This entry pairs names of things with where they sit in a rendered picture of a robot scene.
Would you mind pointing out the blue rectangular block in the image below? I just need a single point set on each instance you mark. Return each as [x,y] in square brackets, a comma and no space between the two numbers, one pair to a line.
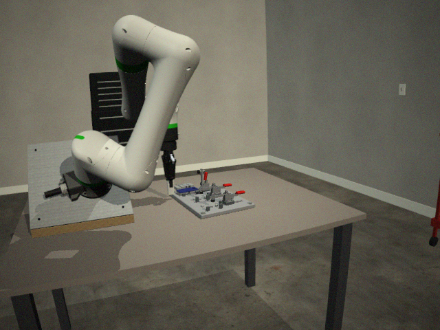
[187,190]

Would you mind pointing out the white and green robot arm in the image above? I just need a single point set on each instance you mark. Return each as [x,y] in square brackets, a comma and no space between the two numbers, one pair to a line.
[99,161]

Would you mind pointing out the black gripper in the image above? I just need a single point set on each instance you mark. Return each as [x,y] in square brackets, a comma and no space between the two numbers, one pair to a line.
[168,159]

